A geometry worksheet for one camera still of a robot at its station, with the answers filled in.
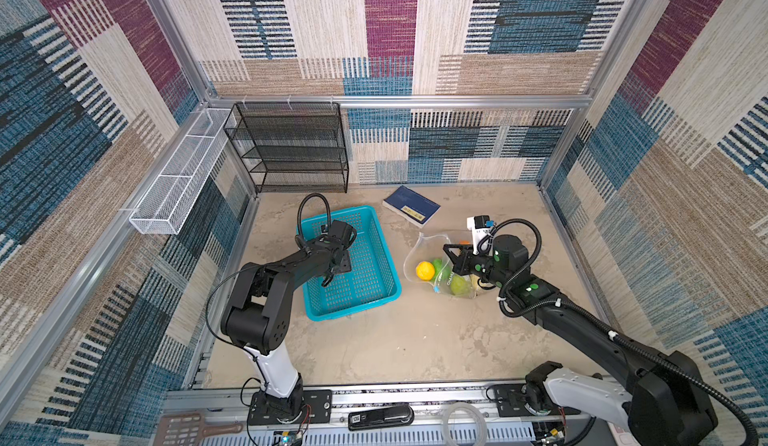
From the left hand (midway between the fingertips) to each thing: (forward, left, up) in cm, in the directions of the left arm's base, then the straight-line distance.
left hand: (334, 260), depth 96 cm
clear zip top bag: (-3, -29, +4) cm, 30 cm away
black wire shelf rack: (+39, +17, +14) cm, 45 cm away
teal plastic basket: (-5, -12, -4) cm, 14 cm away
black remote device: (-42, -15, +1) cm, 45 cm away
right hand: (-8, -32, +16) cm, 36 cm away
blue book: (+23, -26, -1) cm, 35 cm away
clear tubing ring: (-44, -38, 0) cm, 58 cm away
